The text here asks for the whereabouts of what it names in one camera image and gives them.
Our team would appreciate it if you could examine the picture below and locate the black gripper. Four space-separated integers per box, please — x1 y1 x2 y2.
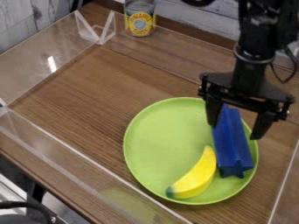
198 73 294 140

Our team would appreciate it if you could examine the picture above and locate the blue star-shaped block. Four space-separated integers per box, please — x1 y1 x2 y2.
210 105 254 179

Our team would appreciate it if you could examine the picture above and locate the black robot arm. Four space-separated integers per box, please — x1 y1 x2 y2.
198 0 299 140

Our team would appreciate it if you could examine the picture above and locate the green plate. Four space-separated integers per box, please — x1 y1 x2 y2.
124 97 258 205

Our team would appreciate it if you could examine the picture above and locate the yellow toy banana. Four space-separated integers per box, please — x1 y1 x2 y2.
165 145 217 200

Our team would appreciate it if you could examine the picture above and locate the yellow labelled tin can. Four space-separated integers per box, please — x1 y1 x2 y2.
124 0 156 38

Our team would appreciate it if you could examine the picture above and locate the clear acrylic enclosure wall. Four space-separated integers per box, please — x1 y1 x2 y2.
0 4 299 224

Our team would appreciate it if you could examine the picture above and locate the black cable lower left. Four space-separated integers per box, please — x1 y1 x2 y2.
0 200 60 224

